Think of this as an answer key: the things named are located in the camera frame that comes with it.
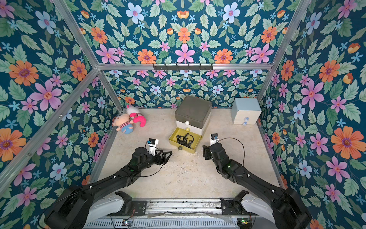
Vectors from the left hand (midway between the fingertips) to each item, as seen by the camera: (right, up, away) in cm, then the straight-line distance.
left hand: (168, 151), depth 83 cm
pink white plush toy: (-29, +23, +21) cm, 43 cm away
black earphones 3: (+11, +1, +13) cm, 17 cm away
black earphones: (+13, +3, +15) cm, 20 cm away
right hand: (+23, +4, 0) cm, 24 cm away
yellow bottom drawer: (+1, +5, +15) cm, 15 cm away
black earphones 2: (+7, +5, +16) cm, 18 cm away
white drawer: (+13, +14, +9) cm, 21 cm away
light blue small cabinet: (+51, +25, +15) cm, 59 cm away
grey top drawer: (+15, +18, +4) cm, 23 cm away
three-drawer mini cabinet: (+14, +21, +5) cm, 26 cm away
